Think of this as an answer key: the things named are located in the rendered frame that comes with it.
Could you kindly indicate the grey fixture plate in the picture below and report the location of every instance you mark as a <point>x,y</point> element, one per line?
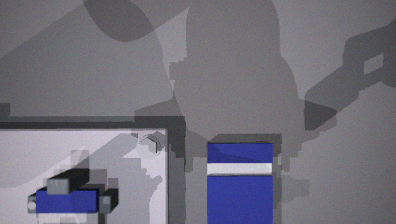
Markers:
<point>29,156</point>

